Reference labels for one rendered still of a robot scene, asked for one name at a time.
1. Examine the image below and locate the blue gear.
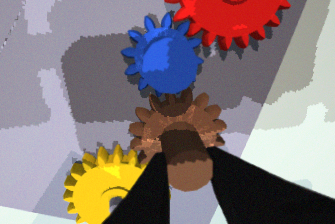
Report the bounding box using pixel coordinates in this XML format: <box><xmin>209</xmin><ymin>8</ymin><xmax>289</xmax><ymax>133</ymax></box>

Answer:
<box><xmin>120</xmin><ymin>13</ymin><xmax>204</xmax><ymax>97</ymax></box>

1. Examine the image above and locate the red gear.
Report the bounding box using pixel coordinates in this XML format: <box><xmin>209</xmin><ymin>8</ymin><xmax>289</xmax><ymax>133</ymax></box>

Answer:
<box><xmin>164</xmin><ymin>0</ymin><xmax>291</xmax><ymax>51</ymax></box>

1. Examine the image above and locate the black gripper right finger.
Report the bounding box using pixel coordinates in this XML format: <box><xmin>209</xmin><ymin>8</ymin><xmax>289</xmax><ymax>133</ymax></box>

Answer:
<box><xmin>206</xmin><ymin>146</ymin><xmax>335</xmax><ymax>224</ymax></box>

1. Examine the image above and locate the yellow gear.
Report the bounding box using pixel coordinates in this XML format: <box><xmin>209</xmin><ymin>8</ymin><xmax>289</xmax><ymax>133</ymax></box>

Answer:
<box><xmin>63</xmin><ymin>145</ymin><xmax>149</xmax><ymax>224</ymax></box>

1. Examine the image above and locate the grey board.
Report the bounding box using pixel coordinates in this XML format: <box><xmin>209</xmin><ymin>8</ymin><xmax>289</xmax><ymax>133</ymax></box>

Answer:
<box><xmin>0</xmin><ymin>0</ymin><xmax>307</xmax><ymax>224</ymax></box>

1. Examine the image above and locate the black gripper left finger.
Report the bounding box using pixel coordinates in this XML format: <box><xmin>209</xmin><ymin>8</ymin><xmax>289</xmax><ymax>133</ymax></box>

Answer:
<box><xmin>101</xmin><ymin>152</ymin><xmax>170</xmax><ymax>224</ymax></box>

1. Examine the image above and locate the brown gear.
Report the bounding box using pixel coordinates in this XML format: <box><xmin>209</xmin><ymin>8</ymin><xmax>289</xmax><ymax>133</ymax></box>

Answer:
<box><xmin>129</xmin><ymin>86</ymin><xmax>227</xmax><ymax>192</ymax></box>

